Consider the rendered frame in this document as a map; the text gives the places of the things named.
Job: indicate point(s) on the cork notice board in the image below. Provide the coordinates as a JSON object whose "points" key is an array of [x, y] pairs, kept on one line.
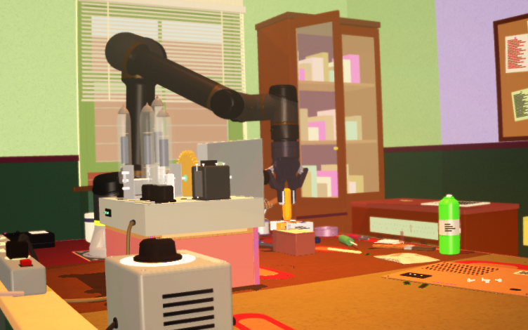
{"points": [[511, 78]]}

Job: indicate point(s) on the black round capacitor can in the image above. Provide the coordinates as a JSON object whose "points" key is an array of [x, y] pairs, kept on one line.
{"points": [[147, 192], [162, 194]]}

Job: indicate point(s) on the white mug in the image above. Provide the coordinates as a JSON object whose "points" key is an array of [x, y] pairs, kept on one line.
{"points": [[88, 227]]}

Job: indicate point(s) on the pink chassis stand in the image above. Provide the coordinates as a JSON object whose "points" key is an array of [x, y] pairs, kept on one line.
{"points": [[214, 255]]}

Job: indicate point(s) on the black plug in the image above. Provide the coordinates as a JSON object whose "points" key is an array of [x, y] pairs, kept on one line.
{"points": [[16, 248]]}

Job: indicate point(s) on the white small box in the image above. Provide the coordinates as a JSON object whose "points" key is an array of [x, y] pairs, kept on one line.
{"points": [[293, 225]]}

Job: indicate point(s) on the black transformer dial knob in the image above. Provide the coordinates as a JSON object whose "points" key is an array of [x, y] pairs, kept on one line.
{"points": [[158, 250]]}

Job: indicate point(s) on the grey front panel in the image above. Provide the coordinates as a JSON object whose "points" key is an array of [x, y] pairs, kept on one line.
{"points": [[243, 165]]}

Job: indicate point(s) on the red wooden radio cabinet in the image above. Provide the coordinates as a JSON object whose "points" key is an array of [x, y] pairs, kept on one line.
{"points": [[433, 222]]}

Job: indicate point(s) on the window with blinds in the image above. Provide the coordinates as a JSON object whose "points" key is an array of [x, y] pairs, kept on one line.
{"points": [[161, 82]]}

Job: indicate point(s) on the brass tuning gear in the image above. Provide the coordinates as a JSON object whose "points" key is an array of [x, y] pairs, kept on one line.
{"points": [[188, 165]]}

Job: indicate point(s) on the orange perforated back panel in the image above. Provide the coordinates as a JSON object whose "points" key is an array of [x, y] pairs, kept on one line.
{"points": [[466, 276]]}

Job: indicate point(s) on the green spray can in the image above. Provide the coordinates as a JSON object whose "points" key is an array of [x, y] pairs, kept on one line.
{"points": [[449, 227]]}

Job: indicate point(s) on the purple tape roll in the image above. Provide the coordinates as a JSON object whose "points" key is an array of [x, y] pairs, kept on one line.
{"points": [[326, 231]]}

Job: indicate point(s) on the grey variable transformer box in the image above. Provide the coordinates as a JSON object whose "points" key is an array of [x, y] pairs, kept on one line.
{"points": [[169, 293]]}

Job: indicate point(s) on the grey power strip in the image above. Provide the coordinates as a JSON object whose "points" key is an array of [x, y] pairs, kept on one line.
{"points": [[18, 274]]}

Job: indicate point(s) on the white plastic bottle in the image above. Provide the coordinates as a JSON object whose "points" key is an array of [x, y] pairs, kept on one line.
{"points": [[97, 243]]}

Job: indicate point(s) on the cream paper sheet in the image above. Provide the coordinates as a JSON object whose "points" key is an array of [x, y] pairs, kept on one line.
{"points": [[406, 258]]}

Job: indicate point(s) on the black transformer block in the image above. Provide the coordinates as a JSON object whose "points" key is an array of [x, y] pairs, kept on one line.
{"points": [[210, 181]]}

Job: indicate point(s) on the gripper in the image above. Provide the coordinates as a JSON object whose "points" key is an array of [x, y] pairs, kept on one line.
{"points": [[285, 154]]}

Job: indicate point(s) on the black box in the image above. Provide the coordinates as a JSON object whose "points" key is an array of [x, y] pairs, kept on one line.
{"points": [[39, 238]]}

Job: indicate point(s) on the wooden glass door cabinet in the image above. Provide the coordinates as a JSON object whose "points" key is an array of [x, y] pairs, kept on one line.
{"points": [[326, 119]]}

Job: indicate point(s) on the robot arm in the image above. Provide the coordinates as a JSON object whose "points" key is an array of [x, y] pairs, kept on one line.
{"points": [[173, 78]]}

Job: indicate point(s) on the glass vacuum tube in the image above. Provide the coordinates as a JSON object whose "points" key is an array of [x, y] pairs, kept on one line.
{"points": [[123, 138], [163, 140], [157, 104], [147, 140]]}

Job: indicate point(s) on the cream radio chassis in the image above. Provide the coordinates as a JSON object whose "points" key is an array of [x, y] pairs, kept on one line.
{"points": [[181, 214]]}

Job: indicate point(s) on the brown tool block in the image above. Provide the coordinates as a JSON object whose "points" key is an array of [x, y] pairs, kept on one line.
{"points": [[293, 242]]}

